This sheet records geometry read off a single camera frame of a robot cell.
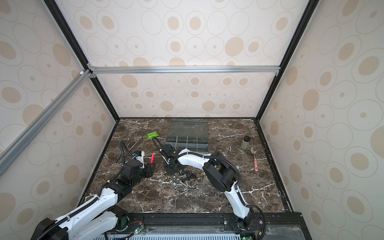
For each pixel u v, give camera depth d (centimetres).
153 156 98
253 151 100
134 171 64
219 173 52
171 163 69
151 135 109
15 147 53
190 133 112
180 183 86
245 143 97
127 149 100
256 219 74
